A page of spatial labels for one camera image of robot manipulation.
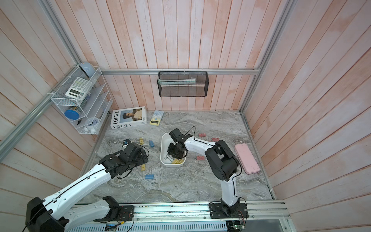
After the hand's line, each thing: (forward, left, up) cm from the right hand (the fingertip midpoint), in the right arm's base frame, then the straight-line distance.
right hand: (168, 154), depth 93 cm
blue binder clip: (+8, +13, -1) cm, 15 cm away
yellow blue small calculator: (+32, +13, 0) cm, 35 cm away
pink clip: (+15, -33, -4) cm, 37 cm away
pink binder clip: (-2, -21, -2) cm, 22 cm away
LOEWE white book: (+30, +34, +3) cm, 45 cm away
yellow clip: (+10, +20, -1) cm, 23 cm away
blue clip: (-14, +11, -3) cm, 18 cm away
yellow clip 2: (-9, +15, -1) cm, 18 cm away
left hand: (-9, +14, +10) cm, 20 cm away
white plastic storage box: (-3, +1, -2) cm, 4 cm away
